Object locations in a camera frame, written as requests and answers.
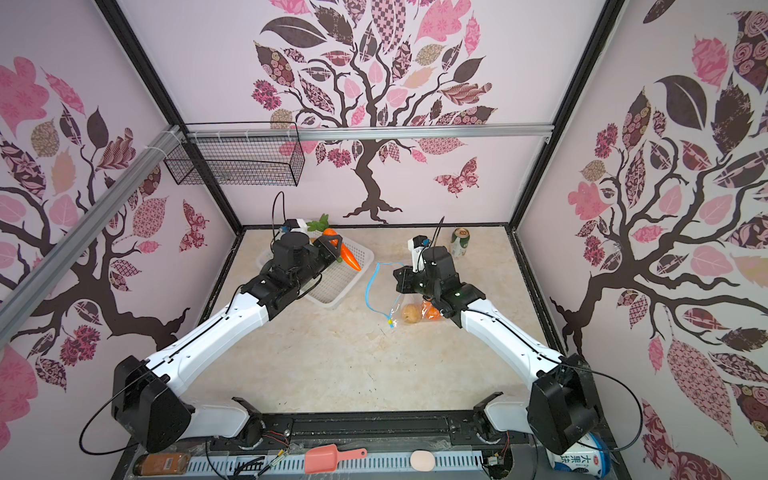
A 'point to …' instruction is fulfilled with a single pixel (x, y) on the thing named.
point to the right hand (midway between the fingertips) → (394, 268)
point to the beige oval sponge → (422, 461)
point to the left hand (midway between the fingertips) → (343, 243)
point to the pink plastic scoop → (324, 459)
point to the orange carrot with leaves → (322, 226)
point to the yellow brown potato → (411, 314)
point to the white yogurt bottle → (589, 456)
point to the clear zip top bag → (393, 307)
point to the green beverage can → (460, 240)
